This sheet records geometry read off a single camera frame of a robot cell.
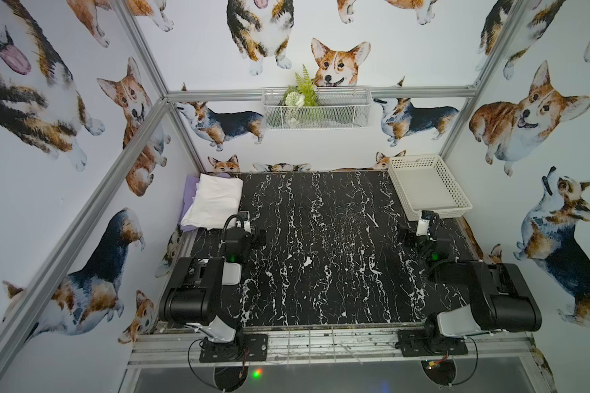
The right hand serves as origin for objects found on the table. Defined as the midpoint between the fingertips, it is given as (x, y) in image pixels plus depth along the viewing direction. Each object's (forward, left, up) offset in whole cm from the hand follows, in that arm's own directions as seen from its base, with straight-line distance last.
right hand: (410, 221), depth 93 cm
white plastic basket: (+30, -18, -13) cm, 38 cm away
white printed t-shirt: (+11, +77, -2) cm, 78 cm away
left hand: (+1, +60, 0) cm, 60 cm away
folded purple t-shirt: (+21, +91, 0) cm, 93 cm away
